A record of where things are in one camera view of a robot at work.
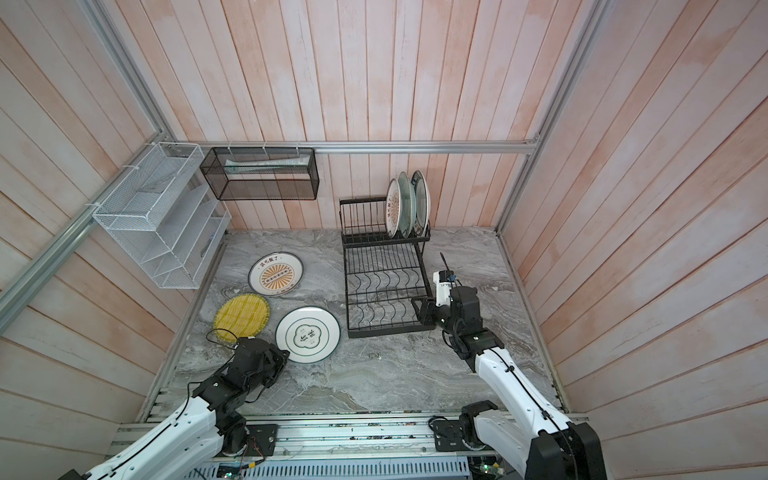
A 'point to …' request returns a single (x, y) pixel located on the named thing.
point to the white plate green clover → (309, 333)
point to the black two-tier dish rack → (382, 274)
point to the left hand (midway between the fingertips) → (292, 355)
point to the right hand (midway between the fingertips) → (418, 298)
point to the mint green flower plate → (408, 204)
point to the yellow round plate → (241, 316)
